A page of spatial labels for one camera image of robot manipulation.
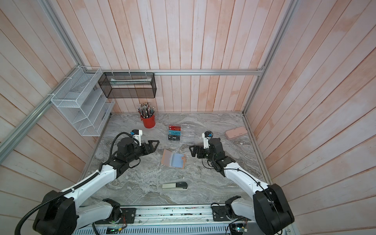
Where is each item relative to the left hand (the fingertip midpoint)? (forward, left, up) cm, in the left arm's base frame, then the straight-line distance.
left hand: (154, 144), depth 83 cm
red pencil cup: (+26, +9, -11) cm, 29 cm away
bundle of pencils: (+29, +10, 0) cm, 31 cm away
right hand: (+1, -24, -3) cm, 25 cm away
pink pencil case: (+19, -55, -13) cm, 59 cm away
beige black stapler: (-20, -12, -11) cm, 26 cm away
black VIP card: (+14, -10, -12) cm, 21 cm away
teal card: (+16, -10, -10) cm, 22 cm away
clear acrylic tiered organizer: (+19, -20, -14) cm, 31 cm away
